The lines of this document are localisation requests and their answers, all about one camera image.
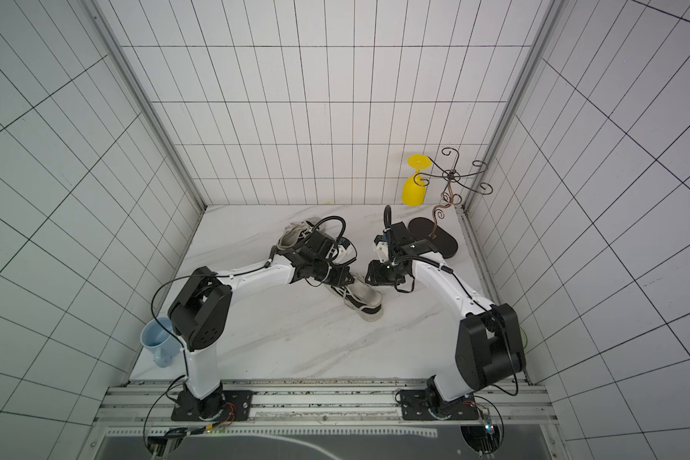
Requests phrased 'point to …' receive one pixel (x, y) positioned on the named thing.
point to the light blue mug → (156, 337)
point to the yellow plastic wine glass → (413, 186)
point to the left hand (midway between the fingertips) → (348, 284)
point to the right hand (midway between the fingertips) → (373, 273)
